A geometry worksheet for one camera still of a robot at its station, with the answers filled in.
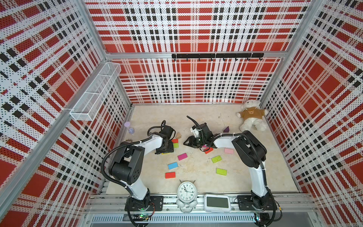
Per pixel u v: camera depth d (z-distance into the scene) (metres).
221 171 0.84
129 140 0.98
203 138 0.79
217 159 0.89
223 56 0.89
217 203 0.71
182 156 0.91
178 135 1.00
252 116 1.04
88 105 0.93
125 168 0.46
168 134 0.77
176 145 0.95
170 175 0.84
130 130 1.01
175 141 0.97
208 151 0.93
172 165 0.87
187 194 0.73
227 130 1.01
